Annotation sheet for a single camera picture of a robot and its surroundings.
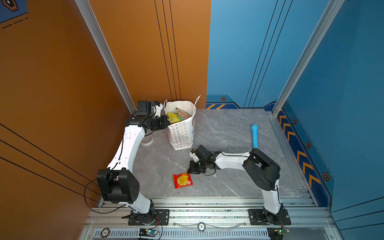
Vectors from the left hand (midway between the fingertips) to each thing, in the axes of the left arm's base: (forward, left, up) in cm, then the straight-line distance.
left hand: (169, 121), depth 82 cm
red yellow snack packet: (-24, -7, -24) cm, 35 cm away
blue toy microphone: (+8, -56, -21) cm, 60 cm away
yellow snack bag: (+7, -1, -4) cm, 8 cm away
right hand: (-20, -9, -24) cm, 32 cm away
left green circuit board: (-48, +8, -26) cm, 55 cm away
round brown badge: (-49, +27, -25) cm, 61 cm away
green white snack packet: (+8, -6, -4) cm, 11 cm away
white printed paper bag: (-2, -6, -7) cm, 10 cm away
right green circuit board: (-48, -53, -26) cm, 76 cm away
